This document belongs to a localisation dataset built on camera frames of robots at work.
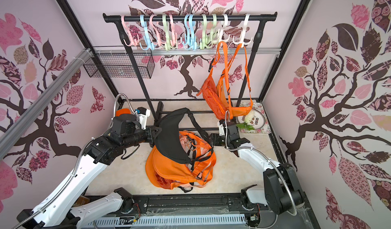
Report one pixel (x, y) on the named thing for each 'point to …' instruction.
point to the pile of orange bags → (163, 171)
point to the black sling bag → (169, 138)
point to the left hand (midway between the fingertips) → (160, 133)
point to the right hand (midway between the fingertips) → (213, 136)
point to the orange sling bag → (236, 108)
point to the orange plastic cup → (122, 111)
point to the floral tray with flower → (255, 121)
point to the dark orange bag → (217, 93)
